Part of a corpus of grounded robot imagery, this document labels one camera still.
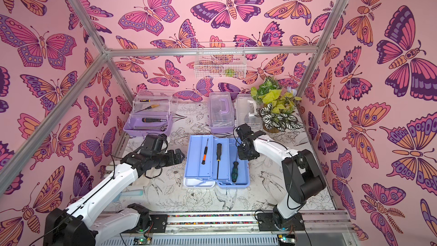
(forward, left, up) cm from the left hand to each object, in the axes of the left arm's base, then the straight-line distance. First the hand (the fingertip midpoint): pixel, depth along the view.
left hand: (179, 156), depth 83 cm
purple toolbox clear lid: (+28, -20, +1) cm, 34 cm away
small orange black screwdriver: (+1, -12, 0) cm, 12 cm away
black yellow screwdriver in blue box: (+1, -19, -3) cm, 19 cm away
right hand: (+5, -34, -7) cm, 35 cm away
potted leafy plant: (+17, -47, +13) cm, 52 cm away
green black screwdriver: (-4, -27, -9) cm, 29 cm away
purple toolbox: (+39, +27, -12) cm, 49 cm away
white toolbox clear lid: (+36, -35, -3) cm, 50 cm away
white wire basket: (+49, -18, +22) cm, 57 cm away
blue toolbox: (-4, -16, +2) cm, 16 cm away
